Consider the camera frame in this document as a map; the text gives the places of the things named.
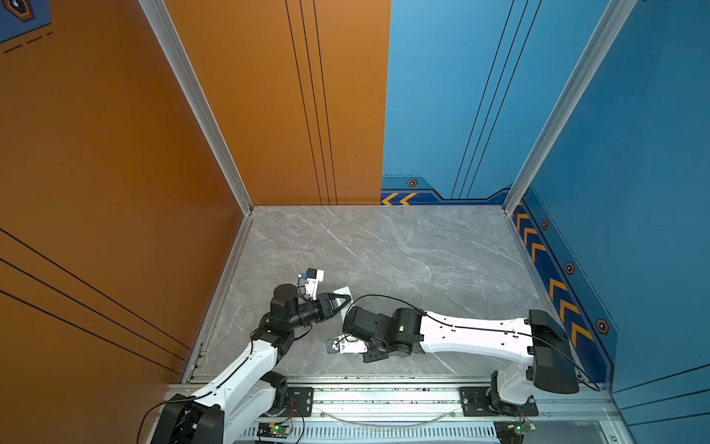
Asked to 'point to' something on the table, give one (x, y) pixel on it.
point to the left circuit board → (274, 429)
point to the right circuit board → (512, 432)
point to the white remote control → (346, 290)
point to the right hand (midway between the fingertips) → (357, 336)
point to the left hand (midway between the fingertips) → (350, 299)
